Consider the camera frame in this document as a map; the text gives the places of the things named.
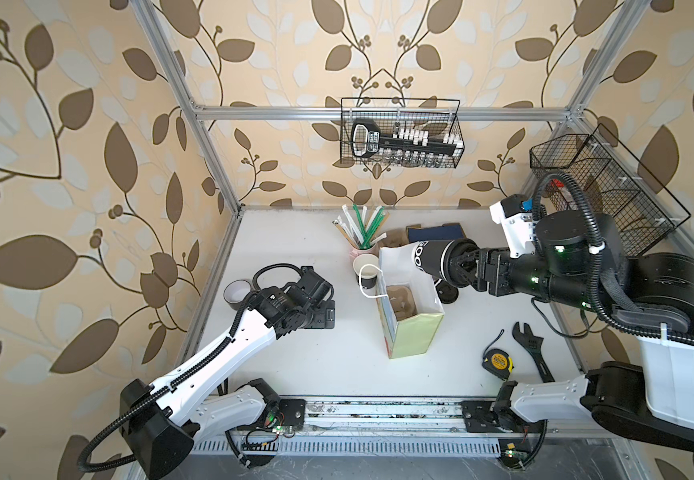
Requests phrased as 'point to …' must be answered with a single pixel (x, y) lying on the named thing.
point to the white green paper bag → (415, 333)
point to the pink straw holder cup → (353, 252)
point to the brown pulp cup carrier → (395, 238)
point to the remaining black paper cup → (369, 274)
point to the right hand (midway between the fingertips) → (466, 265)
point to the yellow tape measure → (498, 362)
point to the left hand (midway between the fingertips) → (319, 313)
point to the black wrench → (534, 344)
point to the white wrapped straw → (353, 224)
